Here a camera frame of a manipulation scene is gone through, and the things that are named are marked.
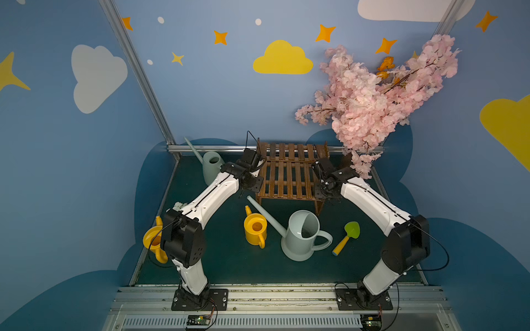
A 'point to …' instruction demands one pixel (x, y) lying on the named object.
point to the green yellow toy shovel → (352, 229)
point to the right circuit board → (371, 321)
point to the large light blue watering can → (302, 236)
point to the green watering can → (212, 162)
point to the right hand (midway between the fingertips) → (326, 190)
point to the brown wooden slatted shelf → (288, 173)
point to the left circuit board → (199, 320)
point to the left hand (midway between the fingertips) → (254, 179)
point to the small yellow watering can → (255, 228)
